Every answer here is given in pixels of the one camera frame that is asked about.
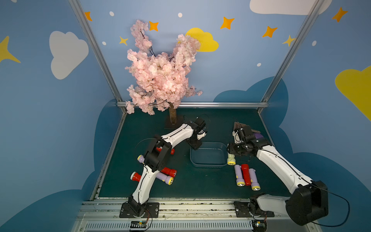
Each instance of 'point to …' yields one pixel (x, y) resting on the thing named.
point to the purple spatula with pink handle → (258, 135)
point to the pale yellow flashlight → (231, 160)
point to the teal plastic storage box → (209, 154)
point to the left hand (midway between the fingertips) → (194, 142)
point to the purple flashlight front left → (168, 180)
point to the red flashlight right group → (246, 174)
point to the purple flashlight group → (240, 180)
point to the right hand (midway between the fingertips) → (231, 147)
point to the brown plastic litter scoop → (237, 125)
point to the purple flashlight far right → (255, 185)
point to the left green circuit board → (138, 224)
